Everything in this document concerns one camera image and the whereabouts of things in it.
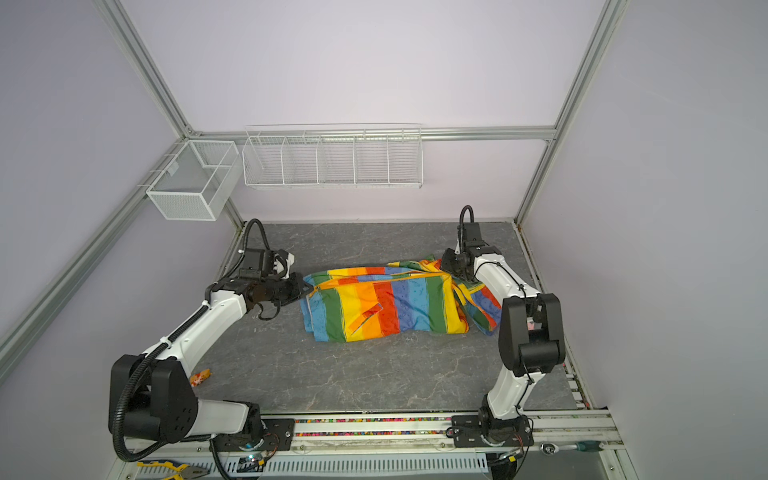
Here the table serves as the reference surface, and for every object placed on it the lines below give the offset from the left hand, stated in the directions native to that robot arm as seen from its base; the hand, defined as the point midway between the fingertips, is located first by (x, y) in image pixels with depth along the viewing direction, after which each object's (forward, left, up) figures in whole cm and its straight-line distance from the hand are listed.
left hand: (312, 290), depth 85 cm
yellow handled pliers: (-40, +27, -12) cm, 49 cm away
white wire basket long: (+42, -6, +17) cm, 45 cm away
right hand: (+9, -41, -4) cm, 43 cm away
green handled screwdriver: (-41, -58, -11) cm, 72 cm away
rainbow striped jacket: (0, -26, -7) cm, 27 cm away
